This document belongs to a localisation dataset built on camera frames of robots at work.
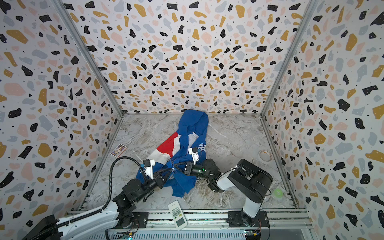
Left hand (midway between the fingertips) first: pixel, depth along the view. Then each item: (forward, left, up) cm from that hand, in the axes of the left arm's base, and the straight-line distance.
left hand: (172, 169), depth 73 cm
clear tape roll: (+16, -58, -17) cm, 62 cm away
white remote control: (-17, -2, -16) cm, 24 cm away
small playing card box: (+20, +39, -16) cm, 47 cm away
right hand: (+2, 0, +1) cm, 2 cm away
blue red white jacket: (+23, -6, -14) cm, 28 cm away
